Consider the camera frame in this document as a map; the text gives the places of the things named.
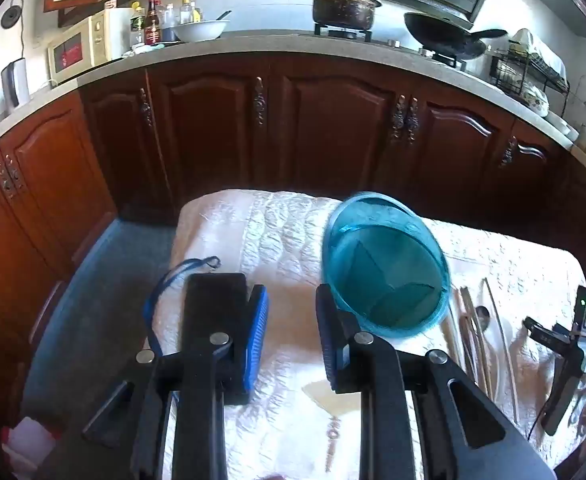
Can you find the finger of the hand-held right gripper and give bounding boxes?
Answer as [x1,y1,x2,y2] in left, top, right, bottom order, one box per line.
[523,316,571,348]

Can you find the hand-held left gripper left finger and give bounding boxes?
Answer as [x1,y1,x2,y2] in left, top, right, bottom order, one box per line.
[82,285,270,480]

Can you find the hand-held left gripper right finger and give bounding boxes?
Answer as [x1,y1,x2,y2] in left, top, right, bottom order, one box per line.
[315,284,558,480]

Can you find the light bamboo chopstick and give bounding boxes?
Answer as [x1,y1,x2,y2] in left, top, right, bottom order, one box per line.
[483,277,520,423]

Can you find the metal spoon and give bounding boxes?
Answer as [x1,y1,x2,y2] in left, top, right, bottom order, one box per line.
[475,305,498,391]

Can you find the teal rimmed utensil holder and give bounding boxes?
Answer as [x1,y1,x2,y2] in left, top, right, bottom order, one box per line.
[323,191,451,339]

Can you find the white quilted tablecloth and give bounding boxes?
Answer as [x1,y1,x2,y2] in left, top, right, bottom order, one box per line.
[145,189,586,480]

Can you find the stack of white bowls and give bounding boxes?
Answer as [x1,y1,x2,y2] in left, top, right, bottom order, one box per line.
[545,110,581,141]

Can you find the brown wooden base cabinet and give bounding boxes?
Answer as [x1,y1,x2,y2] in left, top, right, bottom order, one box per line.
[0,50,586,371]

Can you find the patterned ceramic pot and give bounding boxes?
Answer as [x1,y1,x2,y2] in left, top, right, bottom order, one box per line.
[520,85,551,116]

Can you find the black dish rack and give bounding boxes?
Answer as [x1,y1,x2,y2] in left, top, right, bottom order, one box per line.
[489,30,571,108]

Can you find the grey stone countertop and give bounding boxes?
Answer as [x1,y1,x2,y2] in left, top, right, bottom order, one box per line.
[0,30,586,181]

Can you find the gas stove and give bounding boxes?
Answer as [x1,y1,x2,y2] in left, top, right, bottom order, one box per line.
[298,24,468,68]

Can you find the white cloth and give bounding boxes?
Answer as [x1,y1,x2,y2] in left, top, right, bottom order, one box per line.
[123,42,166,57]

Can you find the white bowl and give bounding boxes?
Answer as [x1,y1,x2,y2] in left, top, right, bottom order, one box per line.
[173,19,231,43]

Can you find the black wok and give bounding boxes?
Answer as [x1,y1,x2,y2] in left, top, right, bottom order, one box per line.
[404,12,508,60]

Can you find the brown red label sauce bottle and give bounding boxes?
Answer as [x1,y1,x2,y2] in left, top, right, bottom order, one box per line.
[144,0,162,46]

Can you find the dark cooking pot with lid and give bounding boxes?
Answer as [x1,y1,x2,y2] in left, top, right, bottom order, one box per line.
[308,0,382,31]

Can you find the yellow capped green bottle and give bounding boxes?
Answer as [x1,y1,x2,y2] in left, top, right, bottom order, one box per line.
[130,2,146,48]

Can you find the cream microwave oven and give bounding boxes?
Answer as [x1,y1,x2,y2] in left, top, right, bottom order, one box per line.
[48,14,108,85]

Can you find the black device with blue strap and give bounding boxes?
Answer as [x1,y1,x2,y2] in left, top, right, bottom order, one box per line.
[143,256,248,361]

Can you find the round black wall hanging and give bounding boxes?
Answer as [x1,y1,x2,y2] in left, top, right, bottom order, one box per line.
[0,0,26,56]

